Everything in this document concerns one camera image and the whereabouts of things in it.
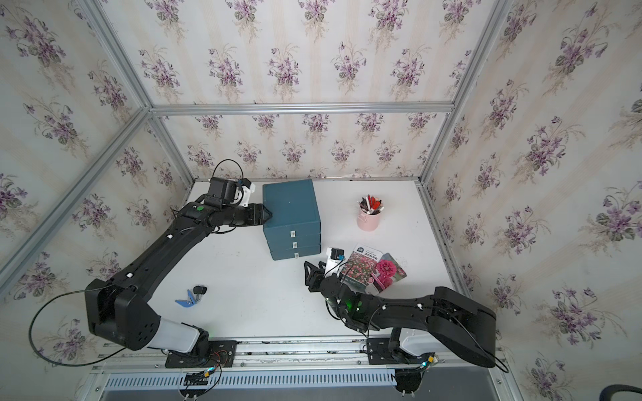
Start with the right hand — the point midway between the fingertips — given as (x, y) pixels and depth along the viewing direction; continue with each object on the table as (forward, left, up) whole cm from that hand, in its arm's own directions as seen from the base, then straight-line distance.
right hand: (311, 265), depth 80 cm
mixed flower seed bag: (+4, -17, -12) cm, 21 cm away
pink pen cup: (+21, -21, -6) cm, 31 cm away
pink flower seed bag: (+4, -27, -12) cm, 30 cm away
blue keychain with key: (-8, +41, -10) cm, 43 cm away
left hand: (+13, +15, +9) cm, 22 cm away
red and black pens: (+28, -22, -2) cm, 35 cm away
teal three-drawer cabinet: (+9, +6, +8) cm, 13 cm away
